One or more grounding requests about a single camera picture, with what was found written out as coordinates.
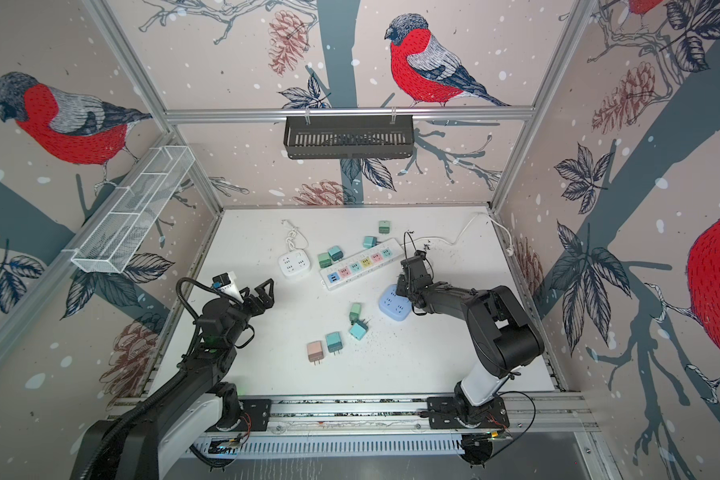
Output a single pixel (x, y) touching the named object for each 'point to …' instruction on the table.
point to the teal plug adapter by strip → (369, 241)
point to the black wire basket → (349, 137)
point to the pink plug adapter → (315, 351)
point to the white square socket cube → (294, 262)
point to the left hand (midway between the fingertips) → (259, 284)
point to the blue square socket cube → (392, 305)
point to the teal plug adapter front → (334, 342)
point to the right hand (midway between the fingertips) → (404, 286)
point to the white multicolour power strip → (371, 259)
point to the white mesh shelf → (131, 210)
